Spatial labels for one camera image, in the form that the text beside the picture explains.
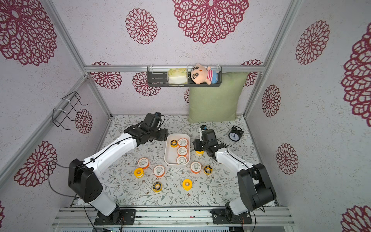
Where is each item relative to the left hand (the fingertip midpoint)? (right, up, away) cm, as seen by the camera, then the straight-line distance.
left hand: (163, 133), depth 84 cm
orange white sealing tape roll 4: (-14, -19, +8) cm, 25 cm away
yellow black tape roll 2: (-3, -31, -1) cm, 31 cm away
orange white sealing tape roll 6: (+20, -22, +7) cm, 30 cm away
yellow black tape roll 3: (+27, -23, +6) cm, 36 cm away
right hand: (+19, -4, +6) cm, 20 cm away
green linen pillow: (+30, +20, +16) cm, 40 cm away
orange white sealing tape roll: (+11, -7, +18) cm, 22 cm away
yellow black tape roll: (+5, -8, +17) cm, 20 cm away
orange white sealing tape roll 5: (-3, -23, +5) cm, 24 cm away
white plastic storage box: (+3, -14, +14) cm, 20 cm away
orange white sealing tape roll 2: (+11, -12, +14) cm, 21 cm away
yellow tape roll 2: (+14, -30, 0) cm, 33 cm away
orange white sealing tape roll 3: (+11, -18, +9) cm, 22 cm away
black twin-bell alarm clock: (+48, 0, +16) cm, 50 cm away
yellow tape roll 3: (+23, -14, +13) cm, 29 cm away
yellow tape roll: (-16, -24, +4) cm, 29 cm away
